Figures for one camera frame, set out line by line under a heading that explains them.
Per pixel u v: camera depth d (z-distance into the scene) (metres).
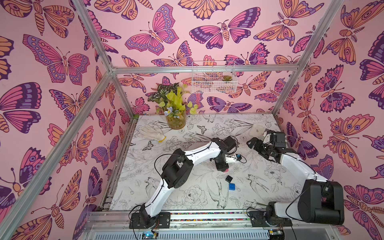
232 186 0.83
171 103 0.95
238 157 0.80
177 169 0.55
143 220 0.64
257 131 1.09
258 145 0.82
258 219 0.73
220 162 0.79
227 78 0.92
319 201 0.42
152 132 1.10
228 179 0.85
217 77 0.96
